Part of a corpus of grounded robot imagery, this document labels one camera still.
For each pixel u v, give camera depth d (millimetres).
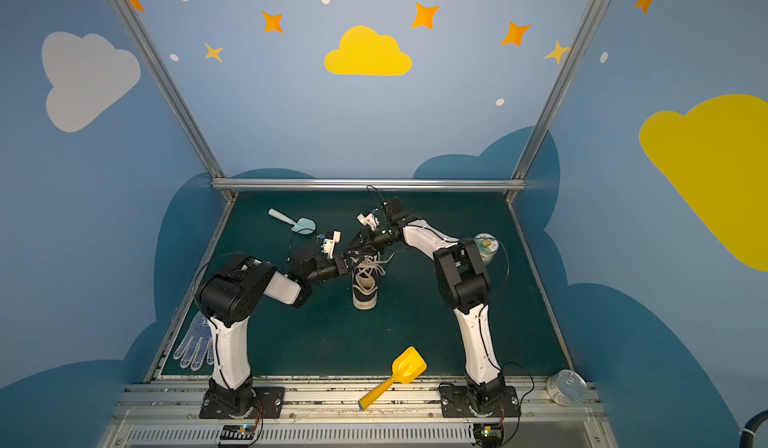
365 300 879
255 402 730
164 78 856
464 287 576
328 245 900
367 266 944
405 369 800
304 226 1111
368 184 872
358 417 733
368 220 926
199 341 840
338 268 845
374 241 872
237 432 731
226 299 533
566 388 728
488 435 733
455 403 740
